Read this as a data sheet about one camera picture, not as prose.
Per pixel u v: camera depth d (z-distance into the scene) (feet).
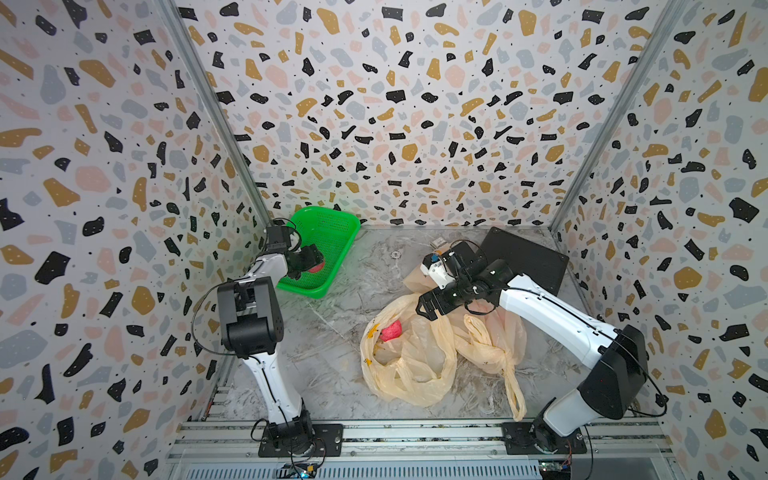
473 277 1.97
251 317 1.77
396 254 3.71
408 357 2.59
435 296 2.27
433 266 2.37
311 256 3.02
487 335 2.58
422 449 2.40
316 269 3.29
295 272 3.00
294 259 2.87
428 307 2.30
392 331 2.83
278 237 2.66
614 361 1.36
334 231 3.76
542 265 3.39
